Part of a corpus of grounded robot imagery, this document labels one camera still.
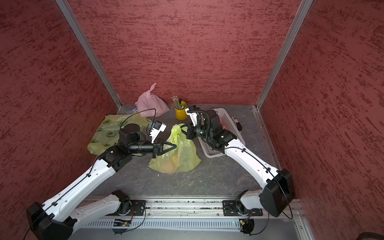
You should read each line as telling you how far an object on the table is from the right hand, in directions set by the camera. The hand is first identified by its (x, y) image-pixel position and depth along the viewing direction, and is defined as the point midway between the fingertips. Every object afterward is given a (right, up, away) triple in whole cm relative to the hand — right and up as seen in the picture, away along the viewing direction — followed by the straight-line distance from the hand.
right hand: (179, 131), depth 71 cm
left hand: (-1, -8, -7) cm, 11 cm away
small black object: (+38, +2, +33) cm, 50 cm away
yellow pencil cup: (-3, +10, +35) cm, 36 cm away
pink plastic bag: (-26, +16, +34) cm, 46 cm away
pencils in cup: (-5, +16, +33) cm, 37 cm away
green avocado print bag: (-52, -5, +26) cm, 58 cm away
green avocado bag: (+2, -13, -3) cm, 13 cm away
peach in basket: (-4, -16, -4) cm, 17 cm away
